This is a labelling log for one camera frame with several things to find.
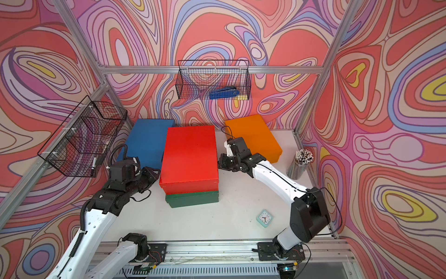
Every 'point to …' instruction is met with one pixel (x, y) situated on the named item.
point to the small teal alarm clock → (264, 218)
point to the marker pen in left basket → (93, 170)
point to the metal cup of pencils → (303, 157)
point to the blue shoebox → (146, 140)
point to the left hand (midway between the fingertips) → (162, 171)
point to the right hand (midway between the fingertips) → (217, 168)
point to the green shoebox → (191, 199)
